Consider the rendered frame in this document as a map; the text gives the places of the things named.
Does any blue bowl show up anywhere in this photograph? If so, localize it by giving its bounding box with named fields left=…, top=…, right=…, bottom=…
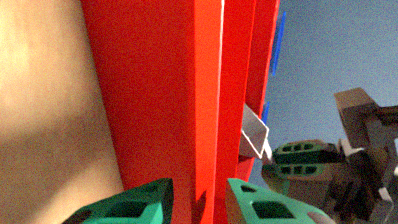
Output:
left=260, top=101, right=269, bottom=126
left=268, top=12, right=285, bottom=76

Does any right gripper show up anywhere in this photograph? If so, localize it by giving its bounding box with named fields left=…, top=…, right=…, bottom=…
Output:
left=261, top=139, right=398, bottom=224

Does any grey scoop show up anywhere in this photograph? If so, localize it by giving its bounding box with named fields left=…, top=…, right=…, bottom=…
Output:
left=238, top=103, right=276, bottom=166

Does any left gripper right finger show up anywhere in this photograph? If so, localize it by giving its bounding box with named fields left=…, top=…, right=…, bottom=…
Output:
left=225, top=178, right=329, bottom=224

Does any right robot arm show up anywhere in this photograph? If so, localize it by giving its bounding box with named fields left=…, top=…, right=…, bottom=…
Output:
left=334, top=87, right=398, bottom=190

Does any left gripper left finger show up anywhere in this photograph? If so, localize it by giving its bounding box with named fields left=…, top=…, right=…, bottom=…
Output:
left=70, top=178, right=174, bottom=224

